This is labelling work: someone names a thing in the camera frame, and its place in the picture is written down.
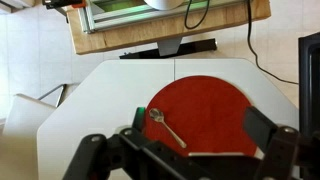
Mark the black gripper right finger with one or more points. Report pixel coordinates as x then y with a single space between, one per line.
283 150

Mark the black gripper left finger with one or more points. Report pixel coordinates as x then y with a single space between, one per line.
100 156

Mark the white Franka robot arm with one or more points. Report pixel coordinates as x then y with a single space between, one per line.
163 4

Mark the black stainless microwave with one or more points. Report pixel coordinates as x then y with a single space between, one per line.
310 83

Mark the metal spoon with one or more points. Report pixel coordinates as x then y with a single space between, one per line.
156 115

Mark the metal chair leg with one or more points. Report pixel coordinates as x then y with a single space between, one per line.
61 96

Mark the red round placemat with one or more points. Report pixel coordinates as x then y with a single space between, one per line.
206 113

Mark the white flat furniture panel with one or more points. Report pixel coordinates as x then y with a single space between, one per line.
26 113

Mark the wooden workbench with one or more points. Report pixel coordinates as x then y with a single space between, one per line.
150 33

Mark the black stand base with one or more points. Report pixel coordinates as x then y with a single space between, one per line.
196 46

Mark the black orange tool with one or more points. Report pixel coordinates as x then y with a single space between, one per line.
63 2

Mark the aluminium profile frame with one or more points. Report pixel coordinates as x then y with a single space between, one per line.
116 18

